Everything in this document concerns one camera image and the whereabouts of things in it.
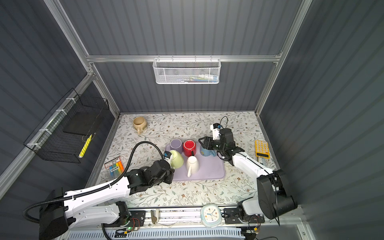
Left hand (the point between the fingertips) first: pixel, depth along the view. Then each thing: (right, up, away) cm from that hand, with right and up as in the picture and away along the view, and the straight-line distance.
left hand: (174, 170), depth 79 cm
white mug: (+10, +2, +4) cm, 10 cm away
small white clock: (+19, -20, -6) cm, 28 cm away
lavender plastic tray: (+21, -3, +16) cm, 26 cm away
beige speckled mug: (-28, +25, +24) cm, 45 cm away
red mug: (+8, +10, +13) cm, 18 cm away
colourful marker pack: (-37, -1, +11) cm, 39 cm away
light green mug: (+2, +6, -3) cm, 7 cm away
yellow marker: (-40, +13, -11) cm, 44 cm away
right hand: (+16, +15, +7) cm, 23 cm away
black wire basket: (-53, +19, -7) cm, 57 cm away
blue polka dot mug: (+18, +7, +15) cm, 24 cm away
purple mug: (-1, +13, +13) cm, 18 cm away
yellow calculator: (+56, +8, +19) cm, 59 cm away
